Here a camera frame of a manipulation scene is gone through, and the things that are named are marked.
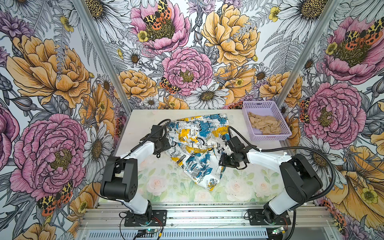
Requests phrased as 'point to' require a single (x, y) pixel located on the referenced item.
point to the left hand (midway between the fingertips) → (164, 150)
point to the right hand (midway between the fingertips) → (222, 168)
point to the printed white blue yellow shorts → (197, 142)
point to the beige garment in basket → (267, 125)
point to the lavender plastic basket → (263, 108)
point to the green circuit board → (147, 233)
